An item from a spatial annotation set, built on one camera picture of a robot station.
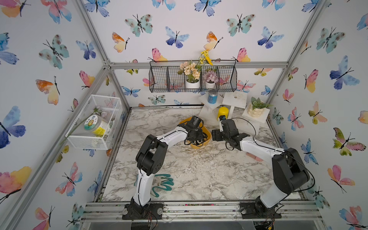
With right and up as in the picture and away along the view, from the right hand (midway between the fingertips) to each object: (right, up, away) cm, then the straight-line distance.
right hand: (218, 129), depth 92 cm
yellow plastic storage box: (-7, -2, +8) cm, 11 cm away
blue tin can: (-3, +22, +6) cm, 23 cm away
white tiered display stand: (+12, +20, +4) cm, 23 cm away
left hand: (-10, -4, +4) cm, 11 cm away
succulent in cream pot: (+22, +13, -5) cm, 26 cm away
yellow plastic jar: (+5, +13, +11) cm, 18 cm away
